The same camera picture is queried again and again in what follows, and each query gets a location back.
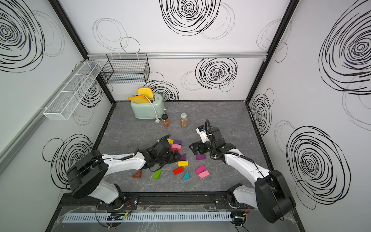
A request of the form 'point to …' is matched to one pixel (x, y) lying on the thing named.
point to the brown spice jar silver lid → (184, 120)
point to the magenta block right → (199, 169)
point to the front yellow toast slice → (138, 99)
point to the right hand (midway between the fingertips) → (196, 144)
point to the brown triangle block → (137, 175)
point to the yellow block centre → (183, 163)
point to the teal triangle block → (186, 177)
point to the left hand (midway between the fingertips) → (177, 158)
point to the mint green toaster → (146, 110)
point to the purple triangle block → (183, 157)
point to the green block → (157, 174)
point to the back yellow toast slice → (146, 91)
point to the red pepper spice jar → (166, 120)
